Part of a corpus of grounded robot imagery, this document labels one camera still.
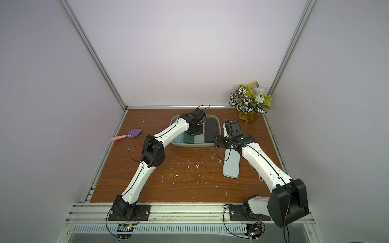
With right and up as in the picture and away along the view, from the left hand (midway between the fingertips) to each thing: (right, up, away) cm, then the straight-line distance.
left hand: (202, 132), depth 100 cm
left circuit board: (-39, -47, -27) cm, 66 cm away
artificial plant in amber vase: (+28, +19, -12) cm, 36 cm away
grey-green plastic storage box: (-20, +9, +7) cm, 23 cm away
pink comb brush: (+33, -25, -15) cm, 45 cm away
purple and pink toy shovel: (-50, -2, +6) cm, 50 cm away
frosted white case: (-2, -5, 0) cm, 5 cm away
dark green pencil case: (-9, -4, -4) cm, 11 cm away
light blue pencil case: (+17, -20, -12) cm, 29 cm away
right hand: (+11, -2, -17) cm, 20 cm away
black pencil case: (+6, +1, +1) cm, 6 cm away
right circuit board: (+24, -45, -30) cm, 59 cm away
